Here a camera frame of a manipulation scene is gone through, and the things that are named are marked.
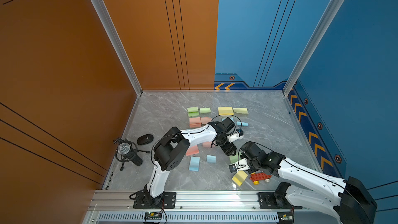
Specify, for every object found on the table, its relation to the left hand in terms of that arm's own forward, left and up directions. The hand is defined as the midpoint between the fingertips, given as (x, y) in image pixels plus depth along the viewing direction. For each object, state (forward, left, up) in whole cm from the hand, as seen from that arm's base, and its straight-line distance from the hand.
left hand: (232, 147), depth 88 cm
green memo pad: (+27, +24, -1) cm, 36 cm away
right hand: (-5, -5, +1) cm, 7 cm away
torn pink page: (-4, +14, +12) cm, 19 cm away
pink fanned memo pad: (+19, +23, -3) cm, 30 cm away
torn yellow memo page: (+29, -10, -2) cm, 31 cm away
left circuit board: (-32, +39, -4) cm, 51 cm away
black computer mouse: (+5, +52, -1) cm, 52 cm away
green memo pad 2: (-5, -2, -3) cm, 6 cm away
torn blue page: (-6, +12, -3) cm, 14 cm away
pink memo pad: (-1, +23, -1) cm, 23 cm away
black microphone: (-11, +50, +18) cm, 54 cm away
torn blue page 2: (+18, -9, -3) cm, 21 cm away
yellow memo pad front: (-16, -2, -1) cm, 16 cm away
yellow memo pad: (+29, +1, -3) cm, 29 cm away
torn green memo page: (+29, +16, -3) cm, 34 cm away
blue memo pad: (-8, +22, -3) cm, 23 cm away
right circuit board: (-33, -22, -5) cm, 40 cm away
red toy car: (-16, -11, -1) cm, 19 cm away
